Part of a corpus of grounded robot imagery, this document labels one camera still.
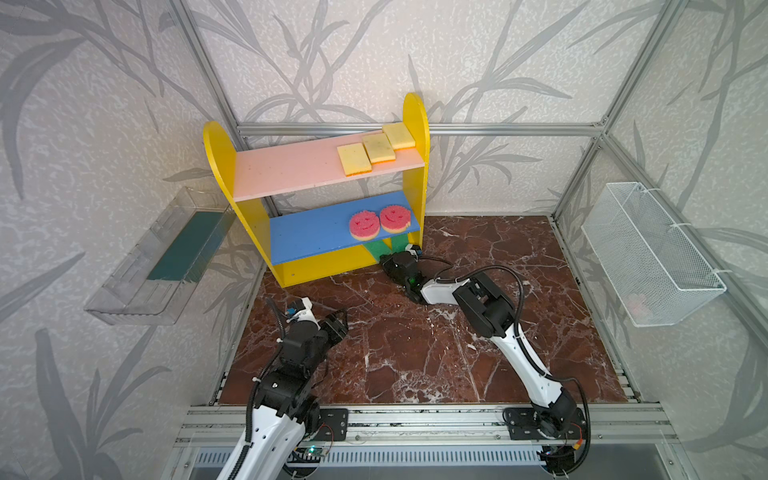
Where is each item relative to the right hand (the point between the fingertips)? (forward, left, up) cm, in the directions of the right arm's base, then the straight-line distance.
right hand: (378, 246), depth 105 cm
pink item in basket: (-31, -67, +15) cm, 75 cm away
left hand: (-28, +6, +10) cm, 30 cm away
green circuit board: (-59, +12, -4) cm, 60 cm away
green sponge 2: (+3, -7, -2) cm, 8 cm away
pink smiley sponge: (-1, +3, +13) cm, 13 cm away
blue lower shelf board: (-3, +16, +12) cm, 20 cm away
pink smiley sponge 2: (+2, -7, +12) cm, 14 cm away
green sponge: (-1, 0, -1) cm, 1 cm away
